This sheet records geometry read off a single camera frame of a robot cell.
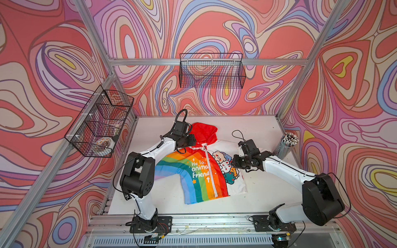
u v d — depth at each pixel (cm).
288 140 84
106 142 72
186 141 84
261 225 73
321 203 42
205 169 91
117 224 75
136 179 48
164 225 73
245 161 73
